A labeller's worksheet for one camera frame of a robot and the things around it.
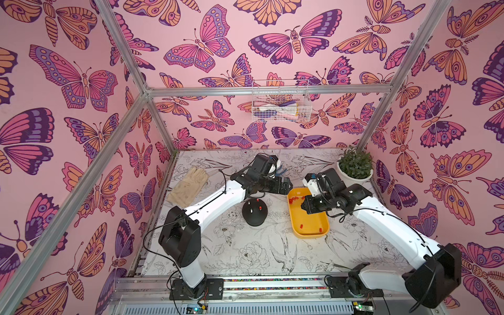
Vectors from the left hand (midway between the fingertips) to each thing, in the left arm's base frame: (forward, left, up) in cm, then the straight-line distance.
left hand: (287, 185), depth 81 cm
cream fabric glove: (+10, +50, -20) cm, 55 cm away
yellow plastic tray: (-9, -10, -19) cm, 23 cm away
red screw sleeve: (-6, +11, -8) cm, 15 cm away
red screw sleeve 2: (-2, +12, -8) cm, 15 cm away
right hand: (-7, -6, -3) cm, 10 cm away
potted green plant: (+11, -33, -2) cm, 35 cm away
